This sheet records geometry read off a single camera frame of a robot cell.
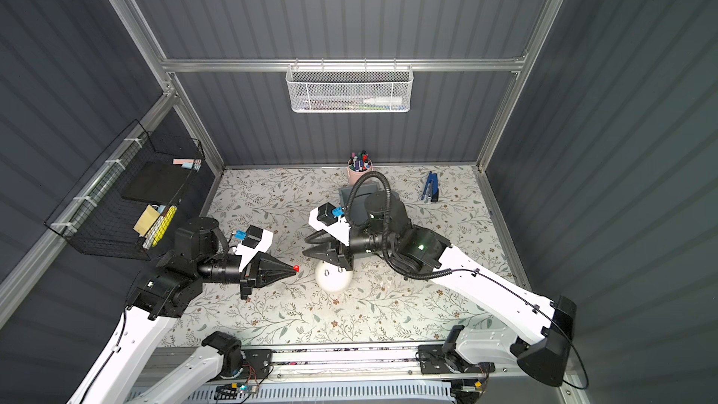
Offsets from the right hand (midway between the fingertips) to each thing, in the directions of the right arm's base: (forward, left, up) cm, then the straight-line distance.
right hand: (307, 250), depth 56 cm
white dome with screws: (+5, -2, -25) cm, 26 cm away
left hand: (-4, +4, -4) cm, 7 cm away
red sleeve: (-2, +3, -3) cm, 5 cm away
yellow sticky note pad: (+11, +43, -6) cm, 44 cm away
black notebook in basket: (+26, +49, -9) cm, 56 cm away
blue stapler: (+48, -38, -37) cm, 72 cm away
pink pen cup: (+49, -9, -23) cm, 55 cm away
